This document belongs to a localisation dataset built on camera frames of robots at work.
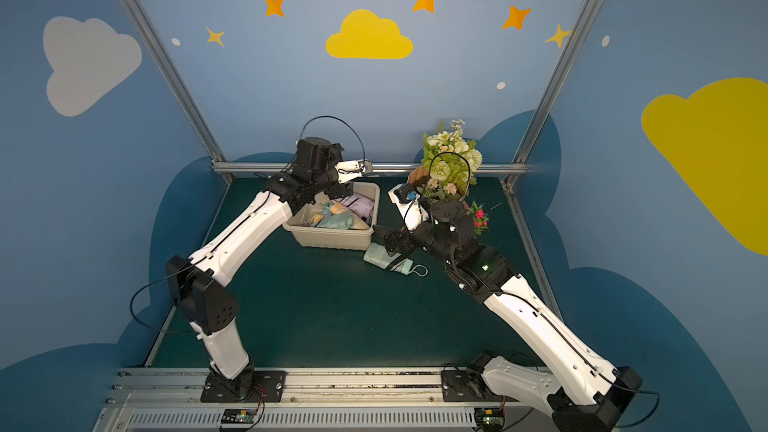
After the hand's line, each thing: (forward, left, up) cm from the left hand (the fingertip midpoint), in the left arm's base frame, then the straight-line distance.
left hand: (340, 156), depth 81 cm
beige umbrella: (-1, +3, -22) cm, 22 cm away
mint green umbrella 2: (-14, -11, -31) cm, 35 cm away
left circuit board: (-57, +22, -34) cm, 70 cm away
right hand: (-20, -16, +2) cm, 26 cm away
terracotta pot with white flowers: (+4, -31, -6) cm, 32 cm away
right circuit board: (-56, -40, -35) cm, 78 cm away
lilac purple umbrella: (+1, -4, -22) cm, 22 cm away
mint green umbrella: (-9, +2, -19) cm, 21 cm away
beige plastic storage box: (-12, +4, -24) cm, 27 cm away
